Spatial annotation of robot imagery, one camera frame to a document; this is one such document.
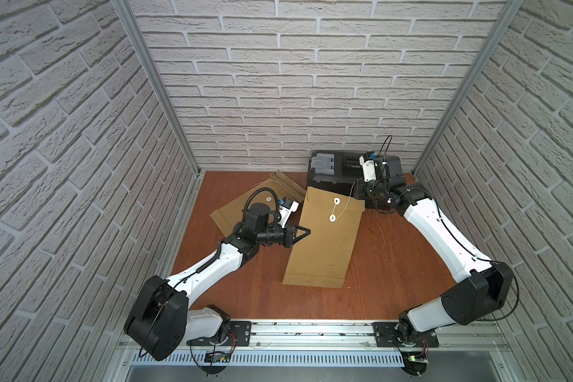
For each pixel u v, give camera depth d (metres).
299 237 0.73
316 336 0.75
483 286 0.40
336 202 0.77
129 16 0.71
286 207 0.69
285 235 0.68
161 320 0.41
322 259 0.75
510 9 0.69
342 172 0.97
